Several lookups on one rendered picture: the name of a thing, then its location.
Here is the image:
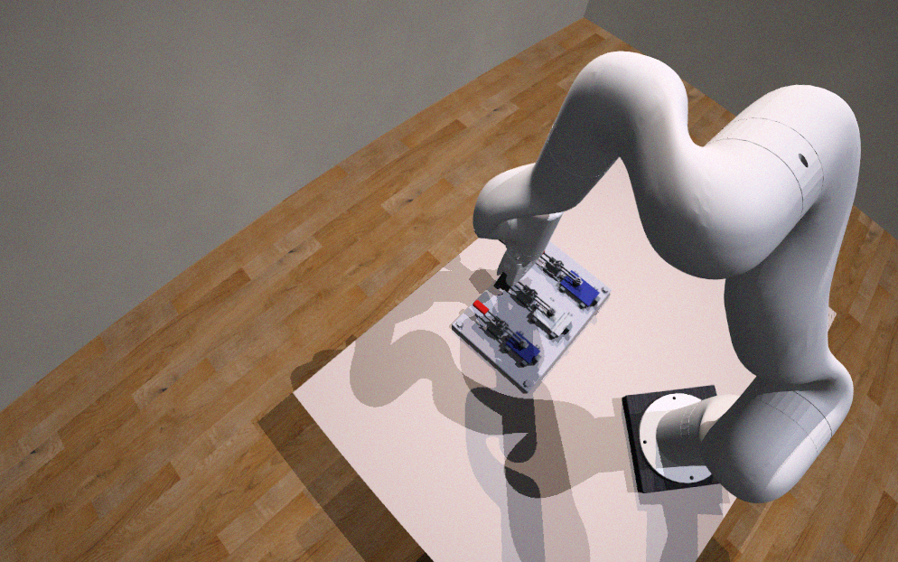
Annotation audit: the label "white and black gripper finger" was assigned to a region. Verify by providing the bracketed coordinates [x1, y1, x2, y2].
[494, 272, 510, 292]

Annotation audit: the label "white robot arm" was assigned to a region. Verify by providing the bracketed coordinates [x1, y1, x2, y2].
[472, 52, 861, 503]

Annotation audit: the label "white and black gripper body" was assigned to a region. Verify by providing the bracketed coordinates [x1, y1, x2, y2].
[497, 249, 537, 286]

